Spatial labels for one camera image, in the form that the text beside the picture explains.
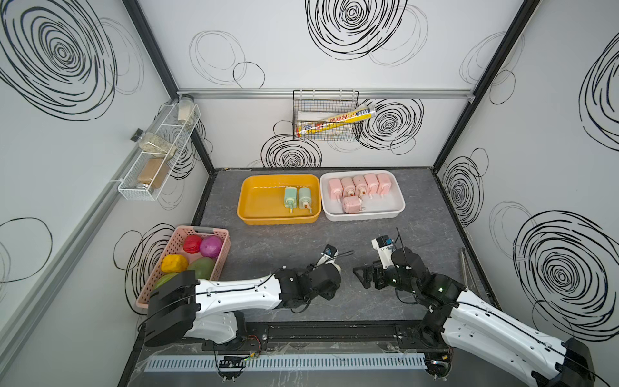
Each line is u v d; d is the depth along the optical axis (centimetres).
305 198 99
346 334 75
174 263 82
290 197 100
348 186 104
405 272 59
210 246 87
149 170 68
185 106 87
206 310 42
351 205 99
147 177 66
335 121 85
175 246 89
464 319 51
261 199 106
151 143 70
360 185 105
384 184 105
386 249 69
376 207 105
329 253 68
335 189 105
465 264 87
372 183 105
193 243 89
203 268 81
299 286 57
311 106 96
